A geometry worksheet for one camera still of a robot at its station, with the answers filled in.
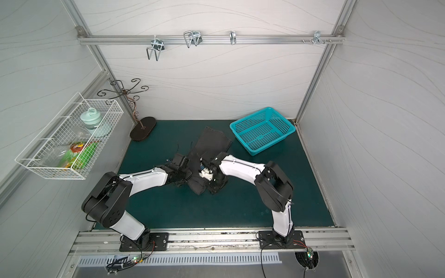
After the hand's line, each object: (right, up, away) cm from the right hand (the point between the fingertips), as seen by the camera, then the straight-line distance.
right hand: (215, 188), depth 86 cm
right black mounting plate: (+23, -19, -13) cm, 33 cm away
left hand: (-13, +5, +7) cm, 16 cm away
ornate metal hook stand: (-49, +35, +29) cm, 66 cm away
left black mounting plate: (-25, -20, -13) cm, 34 cm away
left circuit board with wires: (-39, -25, -19) cm, 50 cm away
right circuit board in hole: (+40, -25, -16) cm, 49 cm away
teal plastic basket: (+28, +30, +30) cm, 51 cm away
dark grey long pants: (-4, +23, +21) cm, 31 cm away
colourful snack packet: (-48, +19, -25) cm, 57 cm away
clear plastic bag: (-57, +18, -23) cm, 64 cm away
